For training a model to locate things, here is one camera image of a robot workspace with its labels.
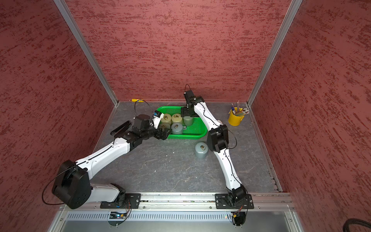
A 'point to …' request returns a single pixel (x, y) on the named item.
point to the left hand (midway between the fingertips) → (164, 129)
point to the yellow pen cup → (235, 120)
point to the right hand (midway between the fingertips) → (189, 116)
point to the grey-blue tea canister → (201, 150)
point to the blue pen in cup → (233, 109)
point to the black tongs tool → (121, 128)
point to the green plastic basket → (198, 131)
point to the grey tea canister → (177, 128)
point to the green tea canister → (188, 121)
